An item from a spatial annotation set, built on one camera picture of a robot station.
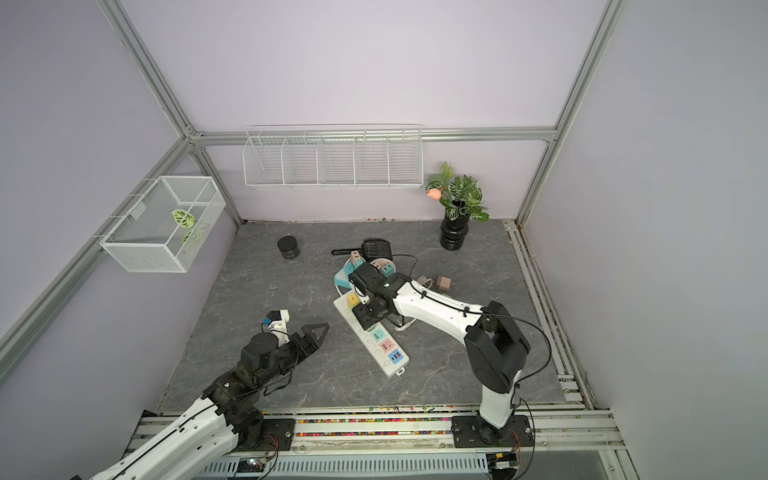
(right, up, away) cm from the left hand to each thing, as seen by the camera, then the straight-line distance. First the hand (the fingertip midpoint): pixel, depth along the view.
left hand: (324, 334), depth 79 cm
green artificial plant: (+38, +39, +10) cm, 55 cm away
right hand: (+11, +5, +7) cm, 13 cm away
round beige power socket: (+13, +18, +29) cm, 37 cm away
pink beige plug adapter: (+35, +11, +20) cm, 42 cm away
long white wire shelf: (-2, +54, +20) cm, 58 cm away
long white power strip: (+14, -4, +8) cm, 17 cm away
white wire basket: (-44, +29, +3) cm, 53 cm away
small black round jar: (-21, +24, +31) cm, 44 cm away
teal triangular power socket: (+1, +14, +21) cm, 25 cm away
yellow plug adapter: (+6, +7, +12) cm, 15 cm away
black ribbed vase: (+40, +29, +28) cm, 57 cm away
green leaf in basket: (-38, +31, +1) cm, 49 cm away
